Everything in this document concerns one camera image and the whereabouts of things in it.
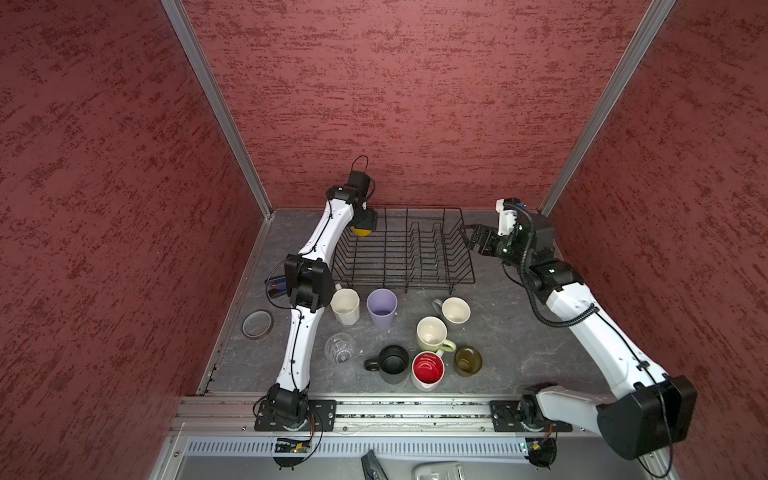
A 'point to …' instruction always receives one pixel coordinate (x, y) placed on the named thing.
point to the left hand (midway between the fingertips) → (361, 227)
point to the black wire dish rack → (411, 247)
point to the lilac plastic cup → (382, 304)
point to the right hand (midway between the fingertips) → (468, 235)
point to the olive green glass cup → (467, 361)
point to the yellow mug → (361, 232)
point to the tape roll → (257, 324)
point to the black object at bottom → (372, 467)
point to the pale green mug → (431, 332)
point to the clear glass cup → (340, 348)
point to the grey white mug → (453, 309)
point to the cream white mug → (345, 303)
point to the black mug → (392, 363)
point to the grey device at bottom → (438, 470)
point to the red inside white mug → (427, 369)
